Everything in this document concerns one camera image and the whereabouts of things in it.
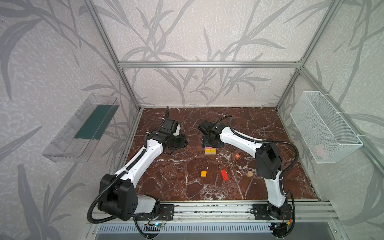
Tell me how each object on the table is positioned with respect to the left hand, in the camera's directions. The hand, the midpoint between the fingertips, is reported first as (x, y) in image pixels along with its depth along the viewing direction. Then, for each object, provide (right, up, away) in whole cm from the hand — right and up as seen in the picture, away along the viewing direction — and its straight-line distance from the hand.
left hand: (188, 138), depth 83 cm
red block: (+21, -22, +3) cm, 30 cm away
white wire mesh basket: (+61, +4, -20) cm, 64 cm away
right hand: (+12, -2, +10) cm, 16 cm away
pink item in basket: (+67, -5, -9) cm, 68 cm away
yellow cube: (+11, -9, +11) cm, 18 cm away
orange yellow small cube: (+9, -21, +4) cm, 23 cm away
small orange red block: (+30, -12, +10) cm, 34 cm away
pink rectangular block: (+12, -5, 0) cm, 13 cm away
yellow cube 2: (+15, -9, +11) cm, 20 cm away
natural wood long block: (+13, -11, +11) cm, 20 cm away
